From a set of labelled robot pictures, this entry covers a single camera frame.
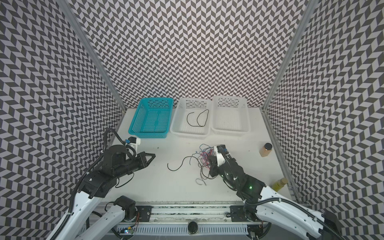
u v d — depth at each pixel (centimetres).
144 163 60
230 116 112
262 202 49
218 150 62
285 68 89
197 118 111
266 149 89
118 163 52
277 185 75
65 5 69
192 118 112
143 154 61
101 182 46
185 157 93
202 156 88
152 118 113
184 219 74
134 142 63
